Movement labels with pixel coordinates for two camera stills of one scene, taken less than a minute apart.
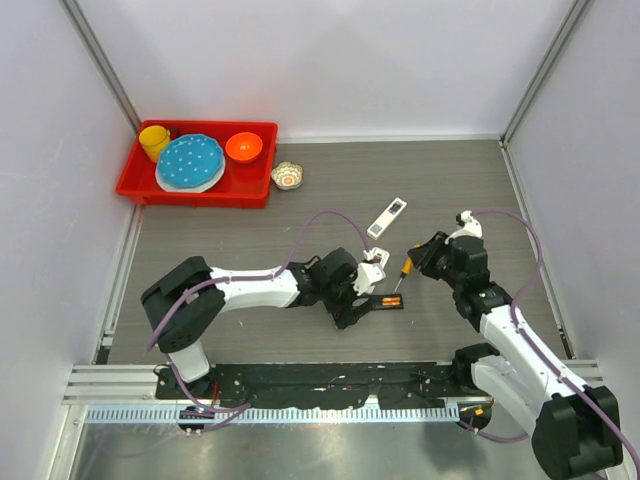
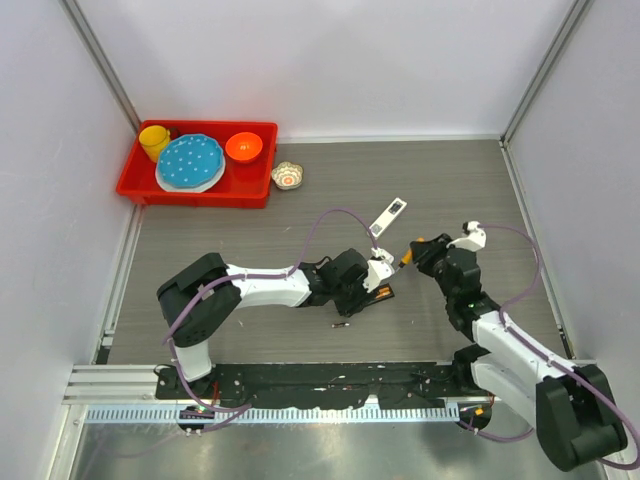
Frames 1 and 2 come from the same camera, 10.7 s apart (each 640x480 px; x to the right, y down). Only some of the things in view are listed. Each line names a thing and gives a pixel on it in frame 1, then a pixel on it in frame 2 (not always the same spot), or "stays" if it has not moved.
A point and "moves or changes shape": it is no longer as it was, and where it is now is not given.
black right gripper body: [437, 262] stays
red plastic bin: [242, 185] stays
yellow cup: [153, 138] stays
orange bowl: [243, 147] stays
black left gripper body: [338, 303] -> [348, 299]
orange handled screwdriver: [406, 269] moves or changes shape
